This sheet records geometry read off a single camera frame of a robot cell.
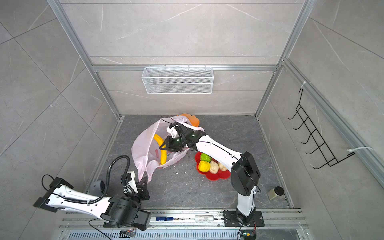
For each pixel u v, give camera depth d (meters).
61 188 0.47
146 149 0.63
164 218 0.73
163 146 0.76
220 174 0.87
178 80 1.01
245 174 0.46
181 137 0.64
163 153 0.74
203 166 0.85
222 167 0.86
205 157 0.89
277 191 0.73
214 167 0.86
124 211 0.48
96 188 0.76
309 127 0.71
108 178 0.48
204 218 0.73
